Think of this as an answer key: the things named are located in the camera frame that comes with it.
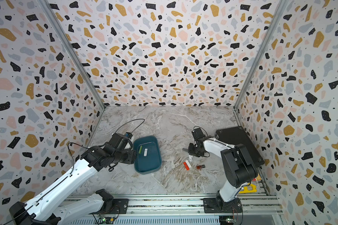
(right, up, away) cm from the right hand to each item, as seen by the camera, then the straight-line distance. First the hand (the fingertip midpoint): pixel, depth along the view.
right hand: (190, 152), depth 94 cm
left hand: (-32, +3, -18) cm, 37 cm away
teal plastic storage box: (-28, -2, -2) cm, 28 cm away
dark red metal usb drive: (+6, -8, -6) cm, 11 cm away
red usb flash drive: (-3, -7, -5) cm, 9 cm away
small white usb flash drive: (-30, 0, -1) cm, 30 cm away
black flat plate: (+34, +11, +4) cm, 36 cm away
